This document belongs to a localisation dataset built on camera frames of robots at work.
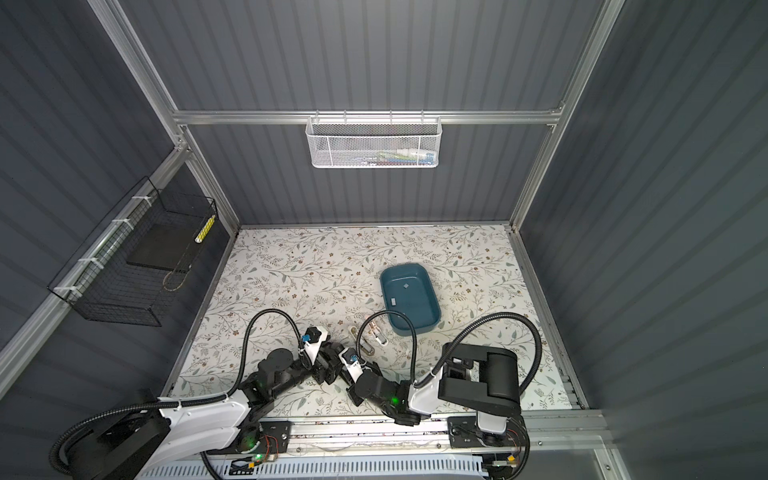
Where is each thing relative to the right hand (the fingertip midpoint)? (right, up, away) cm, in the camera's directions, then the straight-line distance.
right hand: (347, 374), depth 82 cm
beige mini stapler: (+4, +6, +7) cm, 10 cm away
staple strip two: (+13, +18, +16) cm, 28 cm away
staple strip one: (+18, +22, +20) cm, 35 cm away
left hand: (-2, +7, 0) cm, 8 cm away
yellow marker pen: (-40, +38, -2) cm, 55 cm away
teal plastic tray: (+18, +21, +19) cm, 34 cm away
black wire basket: (-52, +30, -9) cm, 61 cm away
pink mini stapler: (+8, +9, +8) cm, 15 cm away
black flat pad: (-46, +35, -5) cm, 58 cm away
